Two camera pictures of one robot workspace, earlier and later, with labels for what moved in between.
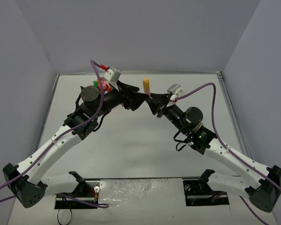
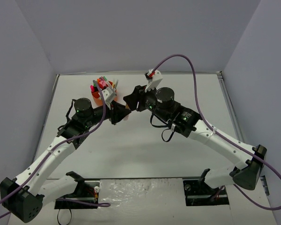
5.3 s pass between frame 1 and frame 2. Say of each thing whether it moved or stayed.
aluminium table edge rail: stayed
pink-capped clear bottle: stayed
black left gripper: moved
